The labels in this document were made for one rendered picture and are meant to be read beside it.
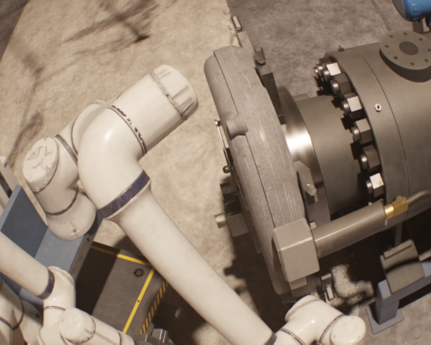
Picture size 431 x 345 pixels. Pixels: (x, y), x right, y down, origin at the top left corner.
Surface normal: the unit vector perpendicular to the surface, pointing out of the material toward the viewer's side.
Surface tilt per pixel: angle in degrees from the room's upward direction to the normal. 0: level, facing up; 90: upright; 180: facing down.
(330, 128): 20
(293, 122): 15
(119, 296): 0
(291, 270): 67
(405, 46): 0
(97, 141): 26
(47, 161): 9
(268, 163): 39
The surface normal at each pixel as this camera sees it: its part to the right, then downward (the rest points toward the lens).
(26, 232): 0.91, 0.13
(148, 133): 0.62, 0.33
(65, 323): -0.58, -0.47
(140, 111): 0.23, -0.24
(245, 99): -0.19, -0.44
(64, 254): -0.24, -0.65
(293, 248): 0.10, 0.40
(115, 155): 0.42, -0.05
